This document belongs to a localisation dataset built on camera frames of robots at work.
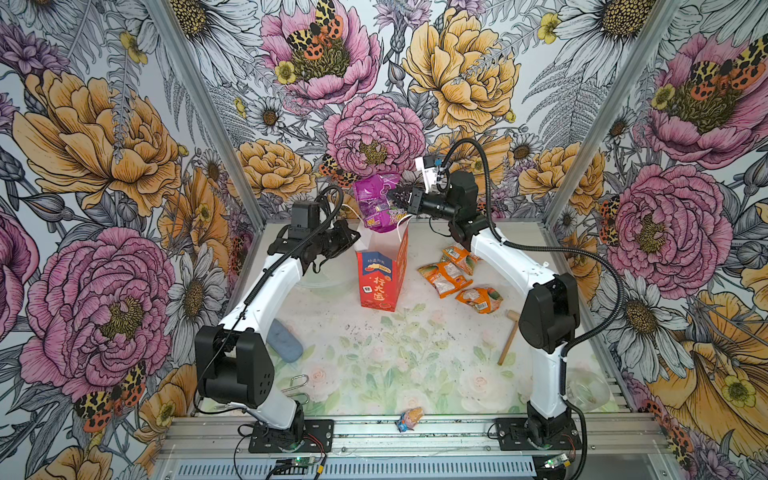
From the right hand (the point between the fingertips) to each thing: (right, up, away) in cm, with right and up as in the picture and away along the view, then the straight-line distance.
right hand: (389, 199), depth 79 cm
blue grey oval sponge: (-31, -40, +9) cm, 51 cm away
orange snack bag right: (+28, -28, +11) cm, 41 cm away
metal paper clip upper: (-26, -50, +4) cm, 56 cm away
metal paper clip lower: (-24, -51, +3) cm, 57 cm away
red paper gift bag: (-2, -16, +1) cm, 16 cm away
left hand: (-8, -11, +4) cm, 14 cm away
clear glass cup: (+53, -49, +3) cm, 72 cm away
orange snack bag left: (+19, -23, +23) cm, 37 cm away
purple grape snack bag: (-3, -3, -2) cm, 5 cm away
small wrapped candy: (+5, -54, -4) cm, 55 cm away
